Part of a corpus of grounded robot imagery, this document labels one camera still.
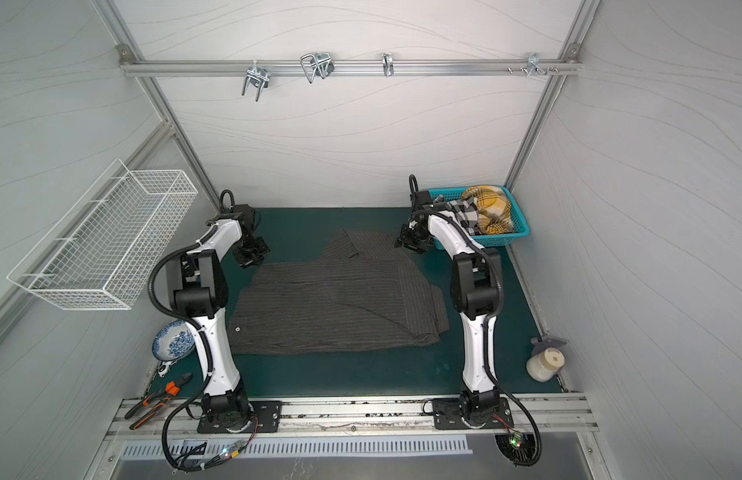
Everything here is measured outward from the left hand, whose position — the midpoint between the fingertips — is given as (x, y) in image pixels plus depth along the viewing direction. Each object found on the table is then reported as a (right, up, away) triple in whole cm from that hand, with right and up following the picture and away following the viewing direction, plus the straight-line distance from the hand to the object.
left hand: (267, 255), depth 102 cm
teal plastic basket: (+89, +9, +2) cm, 90 cm away
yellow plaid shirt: (+80, +16, +3) cm, 82 cm away
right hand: (+48, +5, -2) cm, 49 cm away
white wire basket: (-25, +3, -34) cm, 43 cm away
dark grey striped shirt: (+32, -13, -6) cm, 35 cm away
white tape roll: (+81, -26, -27) cm, 89 cm away
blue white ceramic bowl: (-21, -23, -17) cm, 36 cm away
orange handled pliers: (-16, -34, -25) cm, 45 cm away
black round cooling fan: (+73, -45, -30) cm, 91 cm away
